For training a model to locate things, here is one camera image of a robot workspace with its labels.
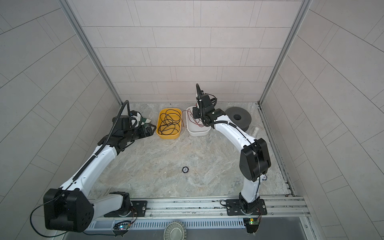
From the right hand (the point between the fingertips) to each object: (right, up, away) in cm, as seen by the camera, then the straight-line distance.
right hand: (195, 108), depth 87 cm
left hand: (-23, -10, -6) cm, 25 cm away
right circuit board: (+26, -53, -18) cm, 62 cm away
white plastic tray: (0, -12, +15) cm, 19 cm away
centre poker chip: (-6, -35, -2) cm, 36 cm away
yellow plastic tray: (-14, -17, +7) cm, 23 cm away
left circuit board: (-31, -52, -22) cm, 64 cm away
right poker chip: (+25, -26, -34) cm, 50 cm away
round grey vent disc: (-8, -55, -21) cm, 60 cm away
